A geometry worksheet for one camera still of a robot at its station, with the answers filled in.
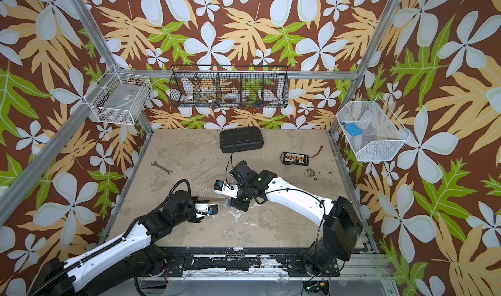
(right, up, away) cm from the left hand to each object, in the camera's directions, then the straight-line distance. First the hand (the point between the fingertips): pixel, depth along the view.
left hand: (207, 195), depth 82 cm
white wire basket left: (-40, +43, +3) cm, 58 cm away
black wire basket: (+8, +52, +15) cm, 55 cm away
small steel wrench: (-24, +8, +19) cm, 32 cm away
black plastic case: (+12, +26, +28) cm, 40 cm away
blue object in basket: (+65, +29, +4) cm, 71 cm away
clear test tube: (-1, +11, +22) cm, 25 cm away
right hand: (+11, -1, -4) cm, 11 cm away
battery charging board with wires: (+41, +15, +22) cm, 49 cm away
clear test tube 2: (-3, +3, +15) cm, 16 cm away
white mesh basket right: (+72, +27, +1) cm, 77 cm away
